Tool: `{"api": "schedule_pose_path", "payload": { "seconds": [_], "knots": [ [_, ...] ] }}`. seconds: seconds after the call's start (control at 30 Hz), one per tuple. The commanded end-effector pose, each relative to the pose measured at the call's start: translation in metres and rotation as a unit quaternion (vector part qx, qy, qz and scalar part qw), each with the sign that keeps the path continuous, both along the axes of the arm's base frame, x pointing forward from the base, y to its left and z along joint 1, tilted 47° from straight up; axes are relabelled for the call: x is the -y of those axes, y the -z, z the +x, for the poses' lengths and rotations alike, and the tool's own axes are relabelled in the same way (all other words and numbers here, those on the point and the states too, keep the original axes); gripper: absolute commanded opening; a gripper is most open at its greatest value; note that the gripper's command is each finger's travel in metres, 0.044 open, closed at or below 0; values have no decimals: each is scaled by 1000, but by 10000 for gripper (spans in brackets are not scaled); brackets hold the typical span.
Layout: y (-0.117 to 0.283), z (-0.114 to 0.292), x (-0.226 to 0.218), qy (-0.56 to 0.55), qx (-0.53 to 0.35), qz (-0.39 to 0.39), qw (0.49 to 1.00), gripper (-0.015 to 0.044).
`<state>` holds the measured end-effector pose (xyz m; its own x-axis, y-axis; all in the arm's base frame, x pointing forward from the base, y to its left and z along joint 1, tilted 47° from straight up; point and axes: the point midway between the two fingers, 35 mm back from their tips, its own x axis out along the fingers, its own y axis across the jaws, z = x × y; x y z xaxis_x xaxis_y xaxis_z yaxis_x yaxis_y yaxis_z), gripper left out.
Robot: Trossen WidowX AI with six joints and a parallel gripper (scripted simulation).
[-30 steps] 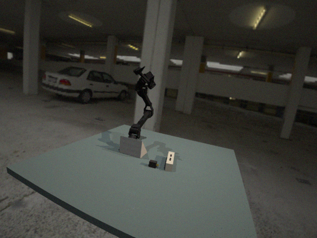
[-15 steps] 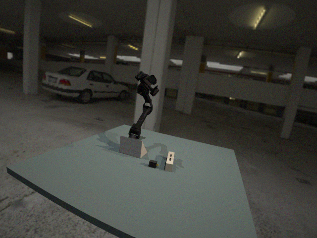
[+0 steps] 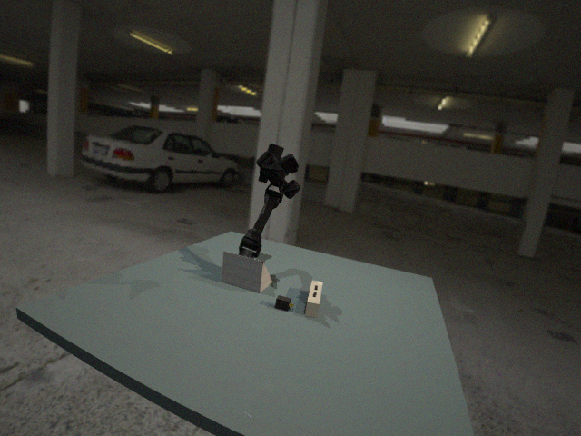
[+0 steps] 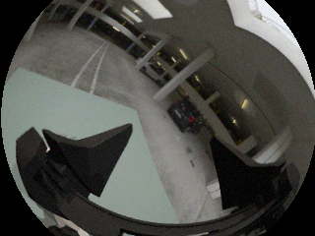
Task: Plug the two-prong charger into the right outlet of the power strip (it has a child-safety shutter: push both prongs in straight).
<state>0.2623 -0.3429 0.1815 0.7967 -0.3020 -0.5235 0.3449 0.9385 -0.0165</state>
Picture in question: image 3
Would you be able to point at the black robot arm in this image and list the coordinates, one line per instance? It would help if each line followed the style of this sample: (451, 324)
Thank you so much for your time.
(252, 239)

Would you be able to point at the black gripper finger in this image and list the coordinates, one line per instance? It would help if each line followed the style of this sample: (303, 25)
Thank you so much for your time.
(271, 165)
(292, 189)

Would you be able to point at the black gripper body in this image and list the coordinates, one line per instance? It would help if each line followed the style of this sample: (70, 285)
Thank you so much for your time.
(275, 177)

